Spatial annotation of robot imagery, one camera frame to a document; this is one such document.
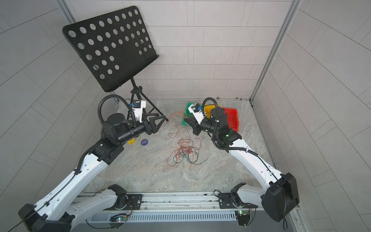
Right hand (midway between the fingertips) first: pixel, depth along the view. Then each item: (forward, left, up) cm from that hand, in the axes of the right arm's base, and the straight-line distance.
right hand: (186, 119), depth 71 cm
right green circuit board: (-36, -25, -30) cm, 53 cm away
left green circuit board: (-35, +34, -25) cm, 55 cm away
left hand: (-3, +9, +7) cm, 12 cm away
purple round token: (+4, +29, -26) cm, 39 cm away
